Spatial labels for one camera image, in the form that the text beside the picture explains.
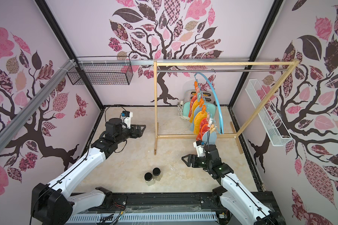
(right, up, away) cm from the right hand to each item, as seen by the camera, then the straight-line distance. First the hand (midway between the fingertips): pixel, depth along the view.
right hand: (186, 160), depth 80 cm
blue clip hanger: (+28, +50, +32) cm, 66 cm away
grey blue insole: (+13, +13, -4) cm, 19 cm away
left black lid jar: (-21, -8, -7) cm, 23 cm away
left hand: (-27, +19, 0) cm, 33 cm away
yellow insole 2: (+8, +26, +1) cm, 27 cm away
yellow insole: (+6, +34, +4) cm, 35 cm away
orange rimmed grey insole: (+11, +19, -2) cm, 22 cm away
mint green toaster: (+19, +38, +20) cm, 47 cm away
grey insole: (+7, +30, +2) cm, 31 cm away
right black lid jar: (-16, -7, -5) cm, 18 cm away
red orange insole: (+6, +37, +7) cm, 38 cm away
